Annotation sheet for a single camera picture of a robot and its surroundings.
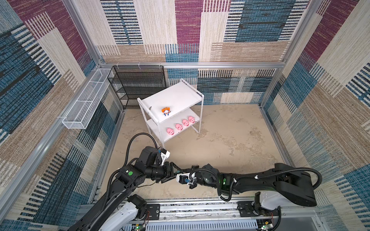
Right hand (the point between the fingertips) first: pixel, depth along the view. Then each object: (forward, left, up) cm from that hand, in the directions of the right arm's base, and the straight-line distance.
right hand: (180, 171), depth 75 cm
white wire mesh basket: (+21, +47, +23) cm, 56 cm away
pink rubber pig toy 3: (+27, -4, +6) cm, 28 cm away
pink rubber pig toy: (+21, +5, +6) cm, 23 cm away
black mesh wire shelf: (+62, +35, +10) cm, 72 cm away
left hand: (-3, 0, +7) cm, 7 cm away
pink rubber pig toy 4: (+30, -7, +6) cm, 31 cm away
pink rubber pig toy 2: (+24, 0, +6) cm, 25 cm away
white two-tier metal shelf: (+23, +3, +21) cm, 31 cm away
